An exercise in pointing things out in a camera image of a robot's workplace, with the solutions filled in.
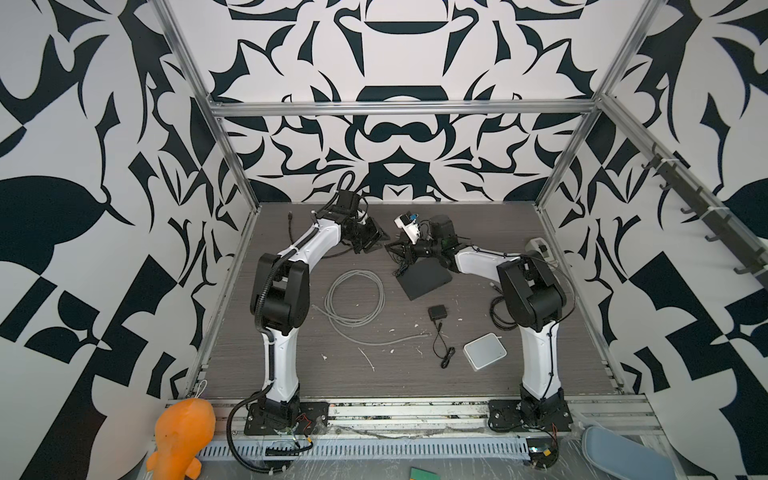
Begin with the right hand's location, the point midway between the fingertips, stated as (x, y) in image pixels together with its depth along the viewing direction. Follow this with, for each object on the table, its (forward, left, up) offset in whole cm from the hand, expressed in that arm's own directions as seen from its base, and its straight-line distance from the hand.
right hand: (391, 244), depth 94 cm
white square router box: (-29, -25, -10) cm, 40 cm away
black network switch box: (-6, -10, -9) cm, 15 cm away
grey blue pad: (-53, -51, -11) cm, 75 cm away
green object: (-56, -5, -10) cm, 57 cm away
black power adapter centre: (-27, -13, -12) cm, 32 cm away
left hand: (+2, 0, +3) cm, 4 cm away
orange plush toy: (-48, +46, -1) cm, 66 cm away
